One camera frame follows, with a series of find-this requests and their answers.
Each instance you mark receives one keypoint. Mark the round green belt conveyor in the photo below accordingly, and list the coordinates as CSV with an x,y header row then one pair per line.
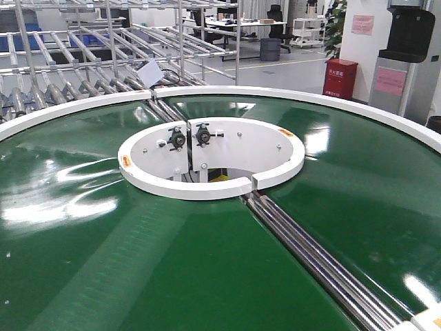
x,y
103,241

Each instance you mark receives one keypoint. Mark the white shelf cart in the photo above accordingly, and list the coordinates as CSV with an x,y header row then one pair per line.
x,y
306,32

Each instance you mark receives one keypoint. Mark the small white box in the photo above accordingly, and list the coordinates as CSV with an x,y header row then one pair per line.
x,y
150,72

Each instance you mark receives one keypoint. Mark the grey plastic crate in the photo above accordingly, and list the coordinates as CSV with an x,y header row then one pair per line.
x,y
270,50

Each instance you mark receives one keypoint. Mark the white office desk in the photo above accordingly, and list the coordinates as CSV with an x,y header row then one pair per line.
x,y
241,24

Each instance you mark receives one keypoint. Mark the red fire equipment box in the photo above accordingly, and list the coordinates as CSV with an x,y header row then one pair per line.
x,y
339,79

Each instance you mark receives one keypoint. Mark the small cardboard box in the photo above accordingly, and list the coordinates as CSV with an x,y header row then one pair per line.
x,y
267,21

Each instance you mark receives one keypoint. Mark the black office chair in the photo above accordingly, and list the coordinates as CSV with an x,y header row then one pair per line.
x,y
275,13

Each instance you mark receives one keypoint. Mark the tall green plant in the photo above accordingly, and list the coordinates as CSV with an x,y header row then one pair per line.
x,y
336,31

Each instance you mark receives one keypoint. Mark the pink paper sign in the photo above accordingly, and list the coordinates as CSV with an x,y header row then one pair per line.
x,y
390,81
362,25

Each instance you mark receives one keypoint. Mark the steel roller flow rack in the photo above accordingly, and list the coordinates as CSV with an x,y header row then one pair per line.
x,y
19,101

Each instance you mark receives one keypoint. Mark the blue plastic bin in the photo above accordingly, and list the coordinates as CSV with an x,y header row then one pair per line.
x,y
34,43

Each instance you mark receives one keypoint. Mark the grey and black machine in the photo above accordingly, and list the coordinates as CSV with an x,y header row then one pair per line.
x,y
406,34

